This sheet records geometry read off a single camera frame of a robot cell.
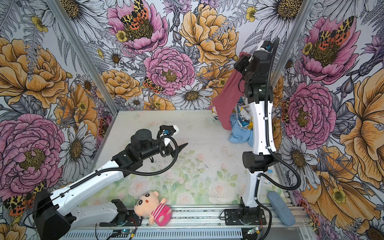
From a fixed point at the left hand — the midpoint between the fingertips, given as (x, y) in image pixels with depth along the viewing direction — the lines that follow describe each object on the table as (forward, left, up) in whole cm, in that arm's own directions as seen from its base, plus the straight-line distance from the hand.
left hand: (179, 138), depth 72 cm
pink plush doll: (-24, +14, -19) cm, 34 cm away
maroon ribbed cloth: (+25, -28, +7) cm, 39 cm away
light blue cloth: (+17, -36, -21) cm, 46 cm away
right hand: (+25, -27, +26) cm, 45 cm away
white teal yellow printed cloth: (+33, -41, -15) cm, 55 cm away
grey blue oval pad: (-26, -49, -25) cm, 61 cm away
